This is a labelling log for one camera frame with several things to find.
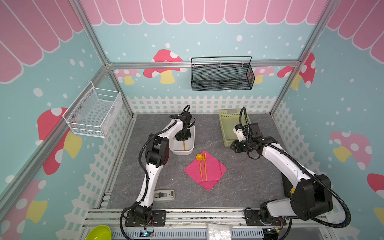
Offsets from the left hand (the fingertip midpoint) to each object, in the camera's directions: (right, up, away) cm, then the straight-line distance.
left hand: (184, 140), depth 104 cm
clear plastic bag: (+19, -39, -35) cm, 56 cm away
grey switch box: (-9, -27, -24) cm, 37 cm away
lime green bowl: (-38, -41, -33) cm, 65 cm away
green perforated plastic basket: (+34, +17, +12) cm, 40 cm away
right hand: (+29, -1, -18) cm, 34 cm away
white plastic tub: (-5, -4, -4) cm, 7 cm away
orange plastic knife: (0, -3, -3) cm, 5 cm away
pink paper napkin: (+20, -17, -12) cm, 28 cm away
